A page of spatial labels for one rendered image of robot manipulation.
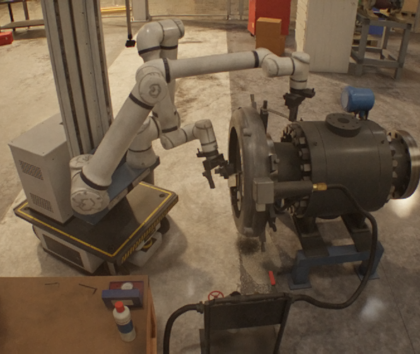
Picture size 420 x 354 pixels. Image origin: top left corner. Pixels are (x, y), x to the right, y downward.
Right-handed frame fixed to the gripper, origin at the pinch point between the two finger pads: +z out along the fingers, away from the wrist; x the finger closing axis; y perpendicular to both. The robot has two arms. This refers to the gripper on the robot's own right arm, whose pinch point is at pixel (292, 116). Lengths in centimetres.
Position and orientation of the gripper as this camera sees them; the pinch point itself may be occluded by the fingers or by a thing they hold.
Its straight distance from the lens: 192.5
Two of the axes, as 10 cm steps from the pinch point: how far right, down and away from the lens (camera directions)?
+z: -0.1, 7.7, 6.4
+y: -7.7, -4.1, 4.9
